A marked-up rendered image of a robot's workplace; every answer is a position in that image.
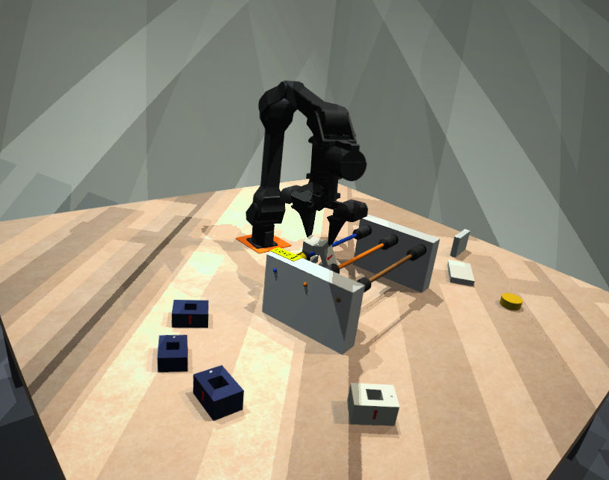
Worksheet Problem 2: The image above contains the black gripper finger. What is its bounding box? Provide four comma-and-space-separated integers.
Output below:
327, 215, 346, 245
296, 209, 316, 237

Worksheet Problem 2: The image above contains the yellow short cylinder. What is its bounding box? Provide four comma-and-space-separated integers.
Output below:
500, 293, 523, 311

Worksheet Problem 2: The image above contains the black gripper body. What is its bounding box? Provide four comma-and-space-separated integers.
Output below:
280, 168, 368, 222

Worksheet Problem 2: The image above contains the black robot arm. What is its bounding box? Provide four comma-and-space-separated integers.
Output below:
245, 80, 367, 249

